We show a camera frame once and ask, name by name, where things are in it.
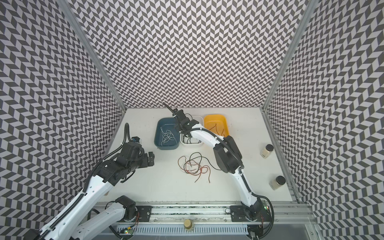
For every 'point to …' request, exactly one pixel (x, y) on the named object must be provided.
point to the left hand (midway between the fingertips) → (147, 156)
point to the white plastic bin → (199, 119)
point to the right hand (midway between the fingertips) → (184, 121)
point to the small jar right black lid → (265, 152)
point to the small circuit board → (130, 231)
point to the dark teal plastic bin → (166, 123)
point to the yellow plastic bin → (217, 124)
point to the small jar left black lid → (277, 183)
